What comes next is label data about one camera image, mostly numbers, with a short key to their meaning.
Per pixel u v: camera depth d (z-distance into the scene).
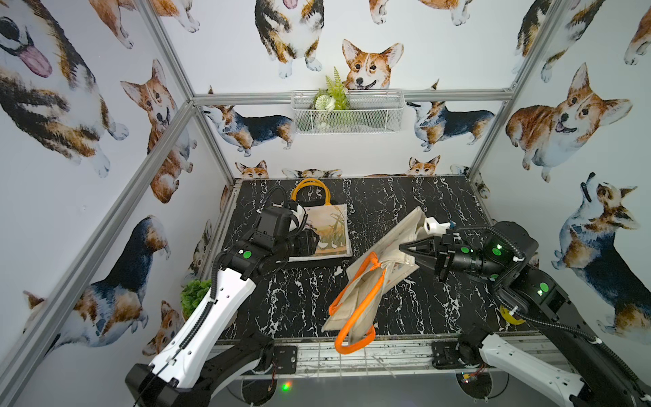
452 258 0.48
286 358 0.74
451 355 0.74
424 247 0.54
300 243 0.63
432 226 0.57
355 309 0.69
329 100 0.83
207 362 0.50
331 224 1.03
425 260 0.50
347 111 0.87
